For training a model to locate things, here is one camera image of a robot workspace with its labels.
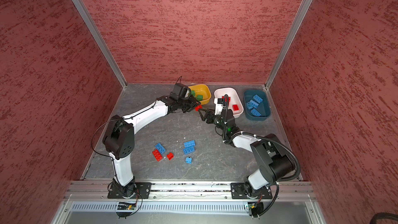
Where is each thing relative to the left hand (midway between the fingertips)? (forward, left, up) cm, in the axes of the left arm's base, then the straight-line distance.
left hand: (200, 106), depth 89 cm
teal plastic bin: (+10, -45, -14) cm, 48 cm away
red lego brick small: (-25, +16, -14) cm, 32 cm away
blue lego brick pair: (-17, +6, -15) cm, 23 cm away
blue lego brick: (+18, -42, -13) cm, 47 cm away
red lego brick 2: (+7, -23, -10) cm, 26 cm away
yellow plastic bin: (+24, -1, -12) cm, 27 cm away
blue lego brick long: (+6, -37, -13) cm, 40 cm away
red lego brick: (-3, +1, +3) cm, 4 cm away
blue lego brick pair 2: (-19, +6, -15) cm, 25 cm away
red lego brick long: (-24, +23, -13) cm, 36 cm away
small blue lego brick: (-27, +6, -13) cm, 30 cm away
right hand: (-5, 0, 0) cm, 5 cm away
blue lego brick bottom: (-19, +23, -15) cm, 34 cm away
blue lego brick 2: (+12, -38, -13) cm, 42 cm away
